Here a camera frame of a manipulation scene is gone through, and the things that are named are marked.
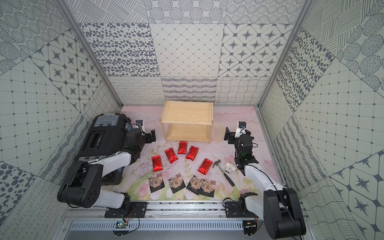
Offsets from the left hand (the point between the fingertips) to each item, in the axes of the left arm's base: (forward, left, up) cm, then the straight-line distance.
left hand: (145, 128), depth 91 cm
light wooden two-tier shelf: (0, -27, +8) cm, 28 cm away
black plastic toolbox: (-9, +19, +4) cm, 22 cm away
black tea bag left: (-28, -21, -13) cm, 38 cm away
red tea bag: (-17, -8, -13) cm, 22 cm away
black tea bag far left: (-28, -10, -13) cm, 32 cm away
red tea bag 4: (-10, -29, -12) cm, 33 cm away
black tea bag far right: (-30, -39, -14) cm, 51 cm away
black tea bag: (-29, -31, -13) cm, 45 cm away
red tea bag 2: (-12, -16, -11) cm, 23 cm away
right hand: (-2, -54, +3) cm, 55 cm away
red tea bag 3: (-8, -23, -11) cm, 26 cm away
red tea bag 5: (-19, -38, -12) cm, 44 cm away
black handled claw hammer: (-23, -49, -14) cm, 56 cm away
